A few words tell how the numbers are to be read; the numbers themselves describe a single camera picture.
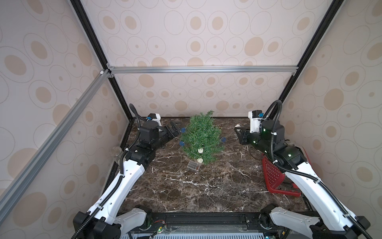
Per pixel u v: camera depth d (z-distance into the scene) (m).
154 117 0.65
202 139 0.72
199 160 0.78
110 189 0.42
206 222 0.74
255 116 0.57
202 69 0.90
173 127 0.63
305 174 0.42
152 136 0.53
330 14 0.70
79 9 0.68
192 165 0.92
